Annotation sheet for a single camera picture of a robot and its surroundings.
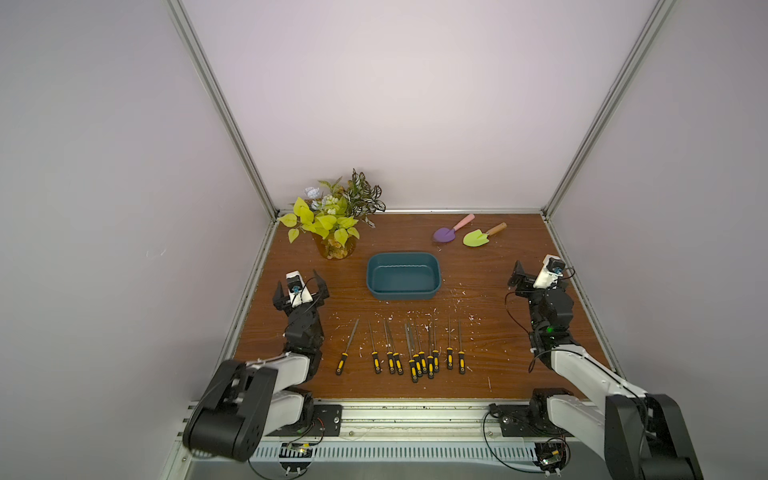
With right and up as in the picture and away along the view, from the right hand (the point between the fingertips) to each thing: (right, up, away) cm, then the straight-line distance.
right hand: (538, 261), depth 81 cm
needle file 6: (-32, -28, +2) cm, 43 cm away
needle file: (-45, -29, +1) cm, 53 cm away
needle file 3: (-40, -27, +2) cm, 48 cm away
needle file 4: (-35, -28, +1) cm, 45 cm away
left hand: (-67, -4, +1) cm, 67 cm away
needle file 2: (-41, -29, 0) cm, 50 cm away
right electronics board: (-2, -46, -11) cm, 48 cm away
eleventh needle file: (-21, -27, +3) cm, 35 cm away
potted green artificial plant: (-60, +14, +15) cm, 64 cm away
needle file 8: (-28, -27, +3) cm, 39 cm away
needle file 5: (-34, -28, +2) cm, 44 cm away
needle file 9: (-24, -28, +2) cm, 37 cm away
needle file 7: (-30, -28, +2) cm, 41 cm away
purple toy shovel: (-20, +7, +33) cm, 39 cm away
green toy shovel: (-8, +7, +33) cm, 34 cm away
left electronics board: (-65, -46, -9) cm, 80 cm away
